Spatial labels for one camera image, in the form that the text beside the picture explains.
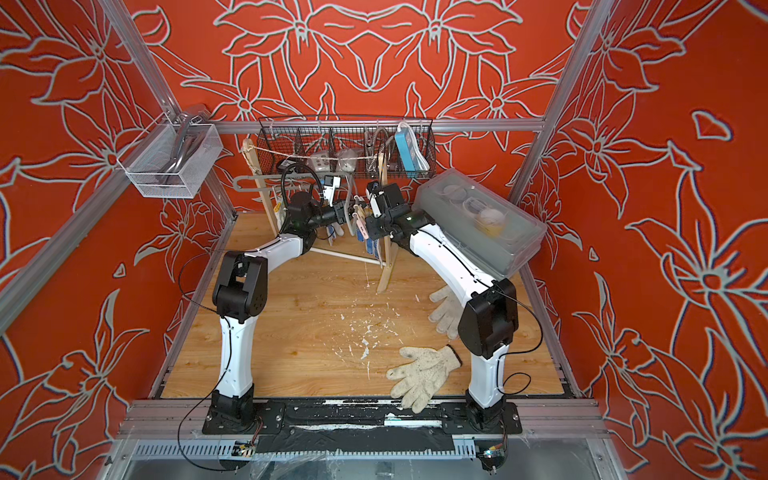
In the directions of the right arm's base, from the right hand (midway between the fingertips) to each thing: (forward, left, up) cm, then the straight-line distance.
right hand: (369, 217), depth 84 cm
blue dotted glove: (+2, 0, -15) cm, 15 cm away
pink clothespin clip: (-8, +1, +5) cm, 9 cm away
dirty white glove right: (-18, -25, -25) cm, 39 cm away
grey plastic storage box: (-2, -39, -5) cm, 39 cm away
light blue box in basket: (+20, -13, +8) cm, 25 cm away
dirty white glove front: (-37, -15, -25) cm, 47 cm away
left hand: (+7, +2, -1) cm, 8 cm away
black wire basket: (+30, +10, +5) cm, 32 cm away
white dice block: (+18, +16, +5) cm, 25 cm away
